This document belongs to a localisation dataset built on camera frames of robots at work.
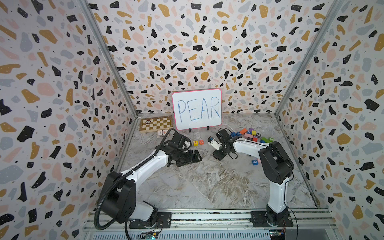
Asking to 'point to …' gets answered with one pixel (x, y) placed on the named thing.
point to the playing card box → (161, 133)
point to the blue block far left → (234, 134)
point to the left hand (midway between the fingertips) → (197, 160)
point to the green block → (269, 140)
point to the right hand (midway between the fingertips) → (218, 153)
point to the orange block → (243, 131)
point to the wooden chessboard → (155, 123)
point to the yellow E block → (195, 143)
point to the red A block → (201, 142)
